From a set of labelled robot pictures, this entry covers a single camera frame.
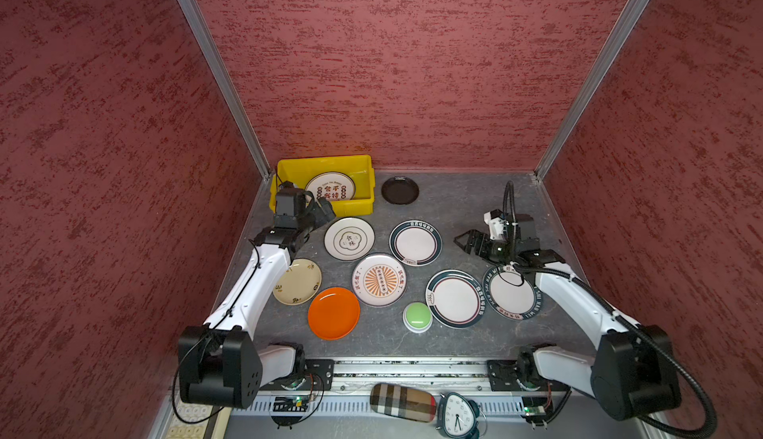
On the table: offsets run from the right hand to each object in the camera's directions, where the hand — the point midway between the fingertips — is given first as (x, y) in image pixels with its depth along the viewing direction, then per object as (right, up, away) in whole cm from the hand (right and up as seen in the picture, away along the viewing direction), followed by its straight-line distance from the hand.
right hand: (461, 250), depth 84 cm
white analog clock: (-6, -35, -19) cm, 40 cm away
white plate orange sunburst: (-25, -11, +6) cm, 27 cm away
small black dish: (-17, +18, +30) cm, 39 cm away
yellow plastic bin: (-57, +27, +33) cm, 71 cm away
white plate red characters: (-44, +20, +31) cm, 58 cm away
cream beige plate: (-49, -11, +6) cm, 51 cm away
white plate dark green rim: (-1, -15, +4) cm, 16 cm away
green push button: (-13, -19, -2) cm, 23 cm away
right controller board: (+15, -36, -13) cm, 42 cm away
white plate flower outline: (-35, +1, +16) cm, 38 cm away
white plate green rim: (-12, 0, +16) cm, 20 cm away
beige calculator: (-61, -37, -19) cm, 74 cm away
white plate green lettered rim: (+16, -14, +3) cm, 22 cm away
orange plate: (-37, -18, -1) cm, 41 cm away
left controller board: (-44, -35, -14) cm, 58 cm away
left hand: (-41, +10, 0) cm, 43 cm away
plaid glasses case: (-18, -33, -16) cm, 41 cm away
